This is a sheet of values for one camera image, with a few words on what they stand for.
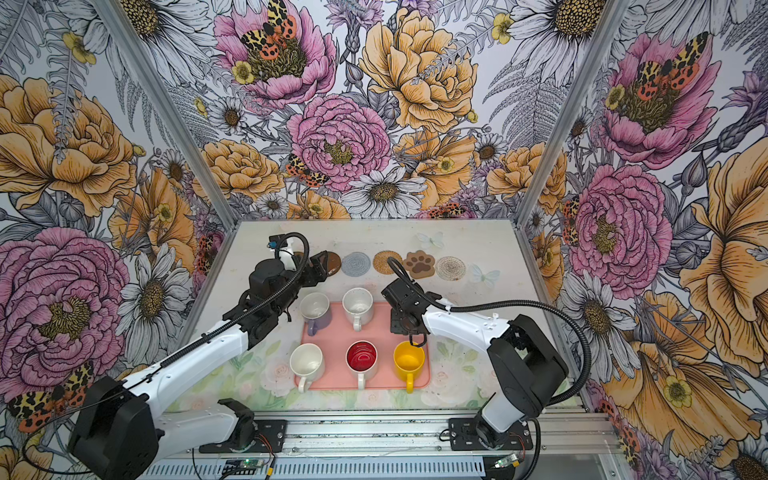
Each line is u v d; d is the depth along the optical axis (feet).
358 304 3.10
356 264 3.56
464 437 2.40
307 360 2.74
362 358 2.79
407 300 2.26
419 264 3.56
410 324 2.06
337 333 2.98
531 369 1.45
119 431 1.30
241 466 2.32
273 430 2.49
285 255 2.19
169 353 3.00
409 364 2.78
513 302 1.59
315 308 3.09
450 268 3.54
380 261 3.58
